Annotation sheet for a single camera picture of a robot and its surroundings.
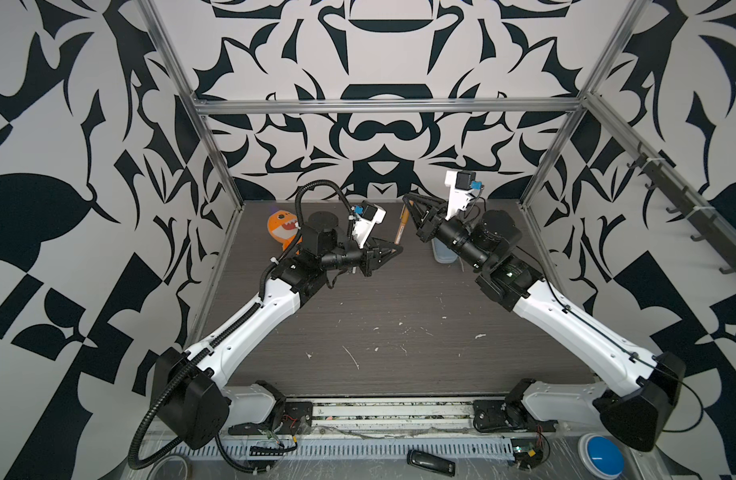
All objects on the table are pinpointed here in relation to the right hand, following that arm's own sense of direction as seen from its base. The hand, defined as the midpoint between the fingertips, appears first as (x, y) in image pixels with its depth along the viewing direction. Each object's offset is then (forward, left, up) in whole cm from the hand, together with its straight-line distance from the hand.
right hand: (402, 203), depth 62 cm
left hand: (-3, 0, -8) cm, 8 cm away
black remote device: (-41, -6, -41) cm, 58 cm away
